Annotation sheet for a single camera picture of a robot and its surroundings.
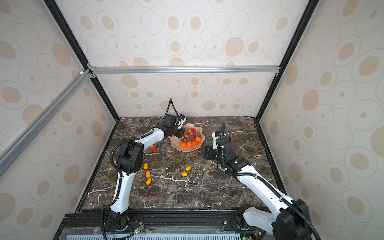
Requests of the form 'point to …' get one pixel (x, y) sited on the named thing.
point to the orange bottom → (183, 144)
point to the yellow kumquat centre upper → (188, 168)
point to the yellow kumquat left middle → (148, 174)
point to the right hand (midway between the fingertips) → (207, 147)
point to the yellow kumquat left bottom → (148, 181)
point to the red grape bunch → (191, 137)
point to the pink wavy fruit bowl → (175, 141)
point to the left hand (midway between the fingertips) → (188, 127)
